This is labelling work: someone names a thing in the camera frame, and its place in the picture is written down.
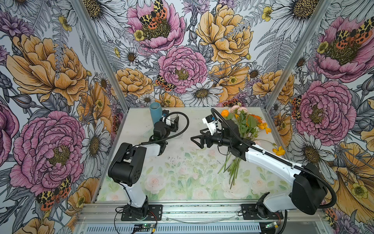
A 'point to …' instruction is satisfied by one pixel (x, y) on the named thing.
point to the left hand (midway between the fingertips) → (174, 119)
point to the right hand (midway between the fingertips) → (196, 138)
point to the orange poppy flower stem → (226, 113)
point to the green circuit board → (144, 225)
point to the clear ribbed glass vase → (173, 117)
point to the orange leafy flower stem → (248, 125)
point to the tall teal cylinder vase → (156, 111)
